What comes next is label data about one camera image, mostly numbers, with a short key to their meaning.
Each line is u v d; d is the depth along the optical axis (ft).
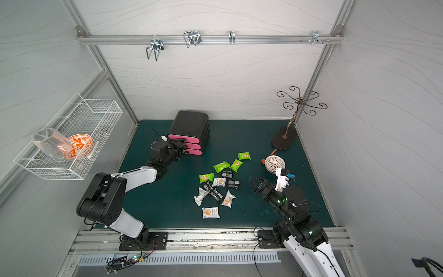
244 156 3.32
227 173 3.05
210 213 2.63
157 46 2.57
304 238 1.59
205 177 3.04
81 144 2.18
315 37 2.51
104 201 1.50
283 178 2.09
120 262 2.15
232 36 2.57
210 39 2.53
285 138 3.57
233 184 2.97
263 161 3.22
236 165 3.22
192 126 3.20
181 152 2.69
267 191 1.98
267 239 2.41
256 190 2.00
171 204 2.75
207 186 2.82
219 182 2.95
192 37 2.49
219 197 2.76
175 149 2.62
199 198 2.72
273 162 3.20
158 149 2.27
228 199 2.75
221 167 3.14
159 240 2.41
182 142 2.80
